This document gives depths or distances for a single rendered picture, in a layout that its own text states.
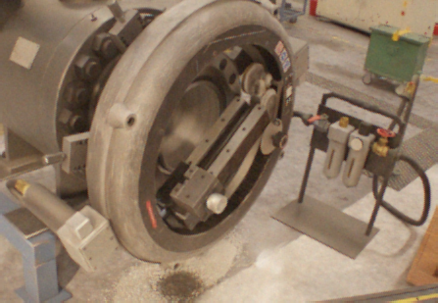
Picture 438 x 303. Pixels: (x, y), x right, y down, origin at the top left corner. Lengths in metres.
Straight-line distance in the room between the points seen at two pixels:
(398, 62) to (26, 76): 3.58
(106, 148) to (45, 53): 0.47
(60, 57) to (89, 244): 0.52
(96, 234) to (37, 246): 0.39
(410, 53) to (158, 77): 3.61
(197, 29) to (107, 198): 0.42
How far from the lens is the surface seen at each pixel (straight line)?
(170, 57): 0.99
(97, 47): 1.29
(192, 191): 1.13
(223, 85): 1.37
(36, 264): 1.46
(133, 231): 1.11
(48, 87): 1.32
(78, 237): 1.05
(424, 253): 1.83
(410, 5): 7.03
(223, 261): 1.80
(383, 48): 4.47
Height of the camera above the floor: 1.12
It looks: 25 degrees down
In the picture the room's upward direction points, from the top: 8 degrees clockwise
